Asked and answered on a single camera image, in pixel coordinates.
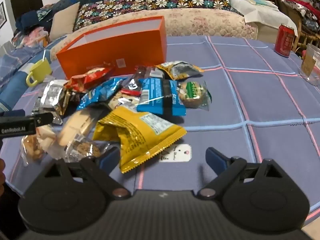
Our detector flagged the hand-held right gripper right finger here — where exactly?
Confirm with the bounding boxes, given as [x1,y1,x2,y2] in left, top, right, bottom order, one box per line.
[197,147,286,201]

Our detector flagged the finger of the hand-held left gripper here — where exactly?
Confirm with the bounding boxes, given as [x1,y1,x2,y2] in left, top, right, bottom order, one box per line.
[32,112,54,127]
[0,109,26,118]

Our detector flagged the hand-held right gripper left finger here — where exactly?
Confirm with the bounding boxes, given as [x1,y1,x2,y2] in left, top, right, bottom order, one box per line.
[42,146,132,201]

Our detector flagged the silver foil snack packet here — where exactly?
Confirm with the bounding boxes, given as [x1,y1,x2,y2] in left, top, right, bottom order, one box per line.
[32,79,73,125]

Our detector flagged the clear pastry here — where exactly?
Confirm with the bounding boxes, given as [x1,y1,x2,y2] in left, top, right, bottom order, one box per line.
[20,125,57,167]

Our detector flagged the clear granola cookie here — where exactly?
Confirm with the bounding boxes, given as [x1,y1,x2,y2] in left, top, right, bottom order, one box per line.
[64,140,110,163]

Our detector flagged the clear bread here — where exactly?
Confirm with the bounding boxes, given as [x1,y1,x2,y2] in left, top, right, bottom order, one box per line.
[57,108,103,153]

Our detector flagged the large yellow snack bag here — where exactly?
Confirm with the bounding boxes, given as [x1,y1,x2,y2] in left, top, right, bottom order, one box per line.
[92,106,187,174]

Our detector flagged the beige cookie packet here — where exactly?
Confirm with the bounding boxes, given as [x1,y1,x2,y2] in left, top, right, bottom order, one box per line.
[107,92,140,111]

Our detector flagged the red and orange snack packet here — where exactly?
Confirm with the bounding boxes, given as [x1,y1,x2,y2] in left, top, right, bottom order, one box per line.
[65,67,113,93]

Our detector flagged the blue crinkled cookie packet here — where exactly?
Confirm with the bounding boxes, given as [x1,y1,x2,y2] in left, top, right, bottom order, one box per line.
[76,77,127,111]

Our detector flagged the clear green label cookie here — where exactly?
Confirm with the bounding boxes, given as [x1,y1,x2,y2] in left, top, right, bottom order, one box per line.
[177,80,212,112]

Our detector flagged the red and black bar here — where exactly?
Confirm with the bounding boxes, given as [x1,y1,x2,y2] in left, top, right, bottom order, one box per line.
[119,76,143,97]

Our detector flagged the blue packet with black band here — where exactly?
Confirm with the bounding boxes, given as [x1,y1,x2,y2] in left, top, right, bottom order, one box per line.
[136,78,187,117]

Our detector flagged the brown snack bar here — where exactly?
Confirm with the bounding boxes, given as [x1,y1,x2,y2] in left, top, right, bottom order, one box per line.
[134,65,163,78]

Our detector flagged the yellow and black snack packet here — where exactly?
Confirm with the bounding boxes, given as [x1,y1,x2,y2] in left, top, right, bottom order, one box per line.
[155,61,205,81]

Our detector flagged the orange cardboard box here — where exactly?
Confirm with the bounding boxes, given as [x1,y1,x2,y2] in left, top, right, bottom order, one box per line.
[56,16,167,80]

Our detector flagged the person's left hand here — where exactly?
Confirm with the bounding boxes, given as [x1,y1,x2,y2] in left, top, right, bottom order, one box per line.
[0,159,6,185]

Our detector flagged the yellow-green mug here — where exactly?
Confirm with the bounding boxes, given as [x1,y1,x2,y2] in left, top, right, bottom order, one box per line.
[26,59,53,87]

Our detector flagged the light blue checked sheet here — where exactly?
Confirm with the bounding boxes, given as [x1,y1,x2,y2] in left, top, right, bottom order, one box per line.
[0,36,59,112]

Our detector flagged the blue checked tablecloth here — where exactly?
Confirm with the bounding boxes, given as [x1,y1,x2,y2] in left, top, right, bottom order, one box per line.
[0,35,320,230]

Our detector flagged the pink patterned clothes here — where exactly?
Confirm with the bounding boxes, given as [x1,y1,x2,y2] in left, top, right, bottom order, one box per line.
[12,27,51,49]

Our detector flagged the dark blue clothing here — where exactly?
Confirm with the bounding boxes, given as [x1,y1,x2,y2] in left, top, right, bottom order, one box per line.
[15,9,53,34]

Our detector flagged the black framed picture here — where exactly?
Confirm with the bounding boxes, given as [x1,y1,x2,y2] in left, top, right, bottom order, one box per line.
[0,2,7,29]

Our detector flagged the beige pillow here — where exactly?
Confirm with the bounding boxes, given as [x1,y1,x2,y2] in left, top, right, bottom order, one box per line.
[49,2,81,41]

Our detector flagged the clear plastic jar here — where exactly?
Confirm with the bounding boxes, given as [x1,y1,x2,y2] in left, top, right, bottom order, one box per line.
[299,43,320,87]

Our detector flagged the red drink can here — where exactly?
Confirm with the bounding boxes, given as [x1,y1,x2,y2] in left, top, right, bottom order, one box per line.
[274,24,296,57]

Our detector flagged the white cloth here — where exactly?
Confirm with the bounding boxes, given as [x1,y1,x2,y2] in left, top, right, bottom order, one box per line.
[228,0,299,37]

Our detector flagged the wooden bookshelf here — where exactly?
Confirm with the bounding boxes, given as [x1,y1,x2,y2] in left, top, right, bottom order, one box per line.
[265,0,320,54]

